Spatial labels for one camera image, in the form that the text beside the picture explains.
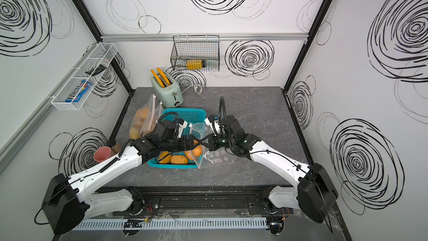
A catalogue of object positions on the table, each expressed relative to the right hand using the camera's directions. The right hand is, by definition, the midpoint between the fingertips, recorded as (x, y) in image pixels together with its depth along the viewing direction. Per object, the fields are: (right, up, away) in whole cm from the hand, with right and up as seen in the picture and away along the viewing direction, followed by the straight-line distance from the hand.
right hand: (201, 142), depth 73 cm
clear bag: (0, -5, 0) cm, 5 cm away
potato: (-19, -11, +11) cm, 25 cm away
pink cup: (-48, -6, +5) cm, 48 cm away
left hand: (-2, -1, +3) cm, 4 cm away
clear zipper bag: (-36, +9, +23) cm, 44 cm away
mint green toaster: (-21, +22, +26) cm, 40 cm away
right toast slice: (-25, +34, +28) cm, 51 cm away
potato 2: (-12, -11, +9) cm, 18 cm away
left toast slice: (-27, +32, +25) cm, 49 cm away
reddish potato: (-2, -5, +2) cm, 5 cm away
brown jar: (-45, -6, +11) cm, 46 cm away
